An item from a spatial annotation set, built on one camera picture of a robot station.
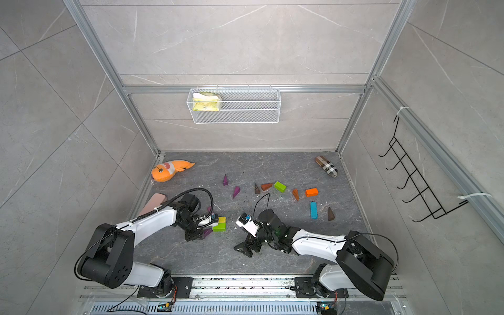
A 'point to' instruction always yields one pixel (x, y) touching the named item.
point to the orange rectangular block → (311, 192)
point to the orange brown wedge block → (296, 193)
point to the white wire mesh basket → (234, 105)
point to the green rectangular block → (220, 227)
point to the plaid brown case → (326, 166)
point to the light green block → (280, 186)
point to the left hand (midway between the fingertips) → (201, 229)
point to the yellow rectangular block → (222, 219)
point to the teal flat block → (314, 210)
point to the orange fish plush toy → (164, 172)
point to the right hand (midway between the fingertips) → (241, 238)
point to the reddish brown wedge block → (264, 186)
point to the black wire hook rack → (436, 209)
